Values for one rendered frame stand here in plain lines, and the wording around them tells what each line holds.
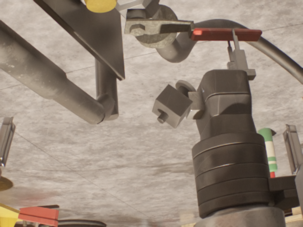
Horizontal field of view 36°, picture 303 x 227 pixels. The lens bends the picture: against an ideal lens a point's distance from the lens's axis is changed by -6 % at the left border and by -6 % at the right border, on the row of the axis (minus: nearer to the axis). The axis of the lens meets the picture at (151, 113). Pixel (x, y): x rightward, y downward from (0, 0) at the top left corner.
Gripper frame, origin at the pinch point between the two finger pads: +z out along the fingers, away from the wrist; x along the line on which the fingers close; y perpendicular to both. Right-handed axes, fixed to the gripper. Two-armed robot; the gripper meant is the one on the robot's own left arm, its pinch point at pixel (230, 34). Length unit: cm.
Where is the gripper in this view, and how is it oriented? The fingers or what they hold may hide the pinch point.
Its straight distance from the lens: 55.6
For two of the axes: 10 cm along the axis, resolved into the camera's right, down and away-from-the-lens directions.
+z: -0.9, -9.1, 3.9
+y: -9.9, 0.4, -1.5
